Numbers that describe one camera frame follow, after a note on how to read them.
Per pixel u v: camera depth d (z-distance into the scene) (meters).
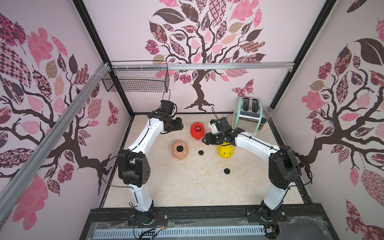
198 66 0.93
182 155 0.88
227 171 0.90
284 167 0.47
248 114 0.97
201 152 0.97
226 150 0.89
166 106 0.69
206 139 0.78
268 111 1.03
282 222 0.73
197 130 1.00
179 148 0.90
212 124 0.83
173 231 0.70
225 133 0.69
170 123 0.76
